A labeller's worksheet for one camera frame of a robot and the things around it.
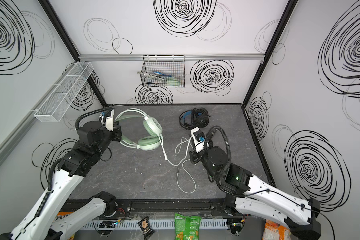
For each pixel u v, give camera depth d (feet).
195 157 1.89
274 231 2.14
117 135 1.96
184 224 2.18
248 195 1.46
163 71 2.92
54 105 2.41
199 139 1.62
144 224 2.23
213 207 2.42
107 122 1.86
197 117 3.56
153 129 2.08
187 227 2.15
